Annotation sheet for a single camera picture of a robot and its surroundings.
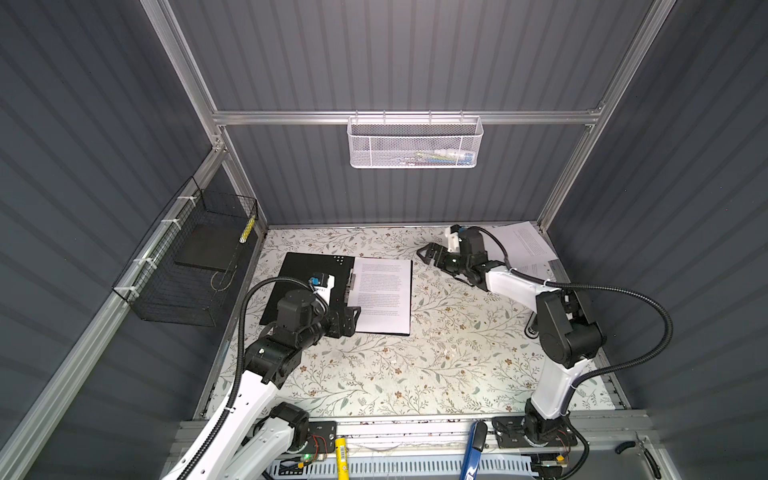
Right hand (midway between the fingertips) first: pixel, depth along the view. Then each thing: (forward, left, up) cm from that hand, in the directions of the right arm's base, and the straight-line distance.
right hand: (430, 257), depth 94 cm
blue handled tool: (-51, -7, -10) cm, 53 cm away
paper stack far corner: (+14, -38, -13) cm, 43 cm away
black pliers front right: (-49, -49, -14) cm, 71 cm away
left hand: (-22, +24, +8) cm, 34 cm away
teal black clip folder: (+6, +34, -12) cm, 37 cm away
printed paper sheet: (-5, +15, -12) cm, 21 cm away
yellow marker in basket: (-2, +52, +16) cm, 55 cm away
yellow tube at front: (-52, +24, -10) cm, 58 cm away
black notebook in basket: (-7, +60, +15) cm, 63 cm away
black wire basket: (-17, +63, +17) cm, 68 cm away
